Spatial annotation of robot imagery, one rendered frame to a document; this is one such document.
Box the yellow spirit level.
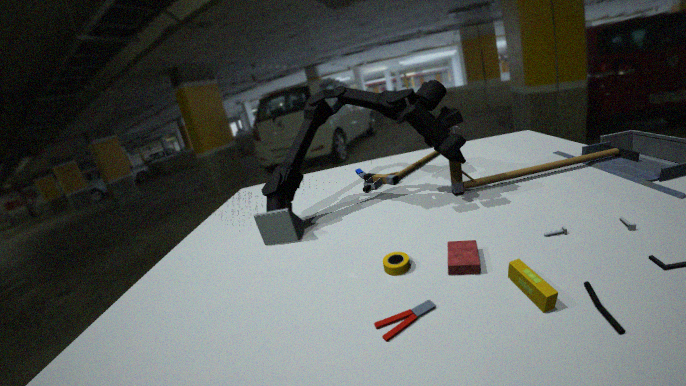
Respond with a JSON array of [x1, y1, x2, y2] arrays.
[[508, 258, 558, 313]]

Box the red rectangular block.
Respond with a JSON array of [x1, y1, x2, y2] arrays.
[[447, 240, 480, 275]]

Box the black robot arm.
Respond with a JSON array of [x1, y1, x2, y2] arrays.
[[261, 80, 463, 212]]

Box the red-handled pliers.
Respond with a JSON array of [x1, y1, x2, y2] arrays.
[[374, 300, 436, 342]]

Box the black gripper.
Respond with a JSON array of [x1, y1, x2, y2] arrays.
[[417, 115, 466, 164]]

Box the yellow tape roll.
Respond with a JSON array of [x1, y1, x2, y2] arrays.
[[383, 251, 410, 276]]

